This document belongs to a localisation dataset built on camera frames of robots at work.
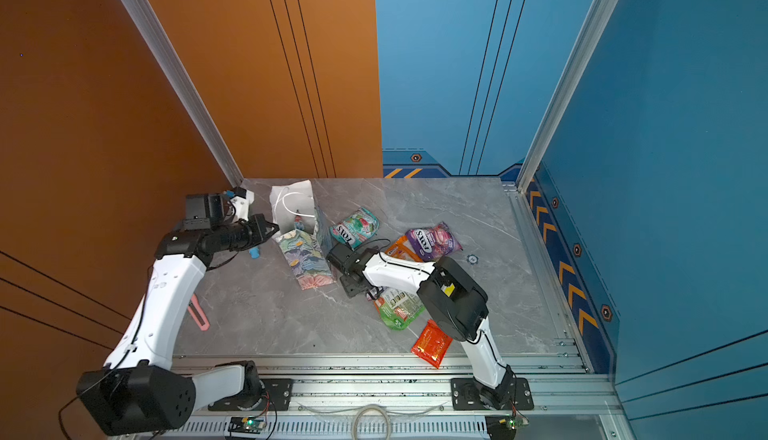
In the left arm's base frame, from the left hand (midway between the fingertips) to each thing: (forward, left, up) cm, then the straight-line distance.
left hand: (278, 223), depth 77 cm
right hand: (-5, -19, -24) cm, 31 cm away
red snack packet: (-22, -41, -24) cm, 52 cm away
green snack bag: (-13, -32, -24) cm, 42 cm away
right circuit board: (-40, -57, -26) cm, 75 cm away
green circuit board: (-41, +5, -27) cm, 49 cm away
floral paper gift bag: (-4, -7, +1) cm, 8 cm away
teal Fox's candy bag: (+14, -17, -22) cm, 31 cm away
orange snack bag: (+6, -33, -21) cm, 40 cm away
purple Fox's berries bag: (+9, -44, -21) cm, 50 cm away
